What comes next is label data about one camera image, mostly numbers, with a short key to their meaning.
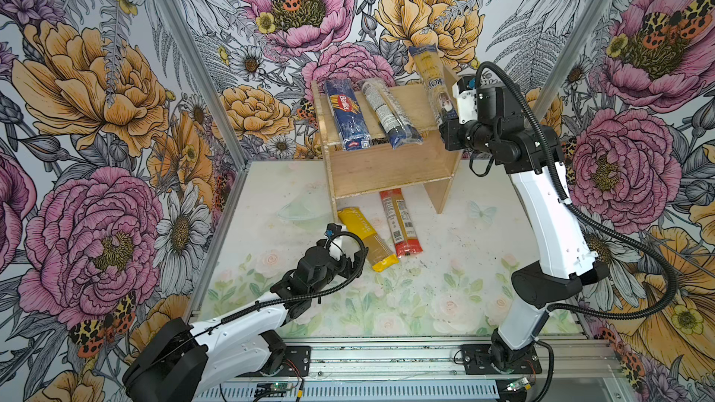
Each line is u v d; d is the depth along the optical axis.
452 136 0.59
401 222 0.99
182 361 0.41
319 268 0.62
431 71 0.69
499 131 0.47
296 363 0.75
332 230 0.70
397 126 0.68
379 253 0.92
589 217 0.63
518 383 0.72
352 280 0.57
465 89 0.56
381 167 0.91
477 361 0.74
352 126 0.64
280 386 0.71
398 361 0.76
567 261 0.43
